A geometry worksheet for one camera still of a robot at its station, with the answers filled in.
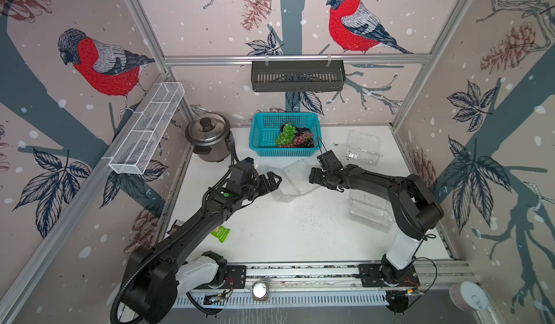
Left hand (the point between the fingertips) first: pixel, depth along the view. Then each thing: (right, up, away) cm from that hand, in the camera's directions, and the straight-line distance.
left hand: (278, 179), depth 80 cm
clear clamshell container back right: (+45, +11, +32) cm, 57 cm away
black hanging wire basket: (+9, +47, +24) cm, 53 cm away
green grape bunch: (+3, +17, +28) cm, 33 cm away
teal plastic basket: (-8, +23, +38) cm, 45 cm away
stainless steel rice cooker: (-34, +18, +20) cm, 44 cm away
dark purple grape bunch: (+11, +21, +34) cm, 42 cm away
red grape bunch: (+13, +15, +30) cm, 36 cm away
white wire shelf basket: (-50, +23, +2) cm, 55 cm away
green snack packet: (-23, -22, +3) cm, 32 cm away
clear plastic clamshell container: (+8, -3, +18) cm, 20 cm away
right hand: (+17, -1, +16) cm, 23 cm away
